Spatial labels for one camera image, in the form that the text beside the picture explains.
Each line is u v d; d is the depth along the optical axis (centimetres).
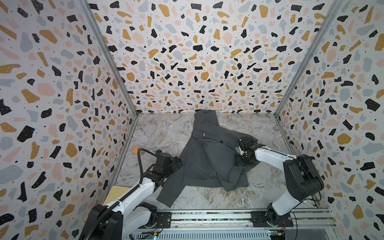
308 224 75
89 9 70
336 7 72
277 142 106
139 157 63
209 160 91
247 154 70
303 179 47
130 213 48
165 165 68
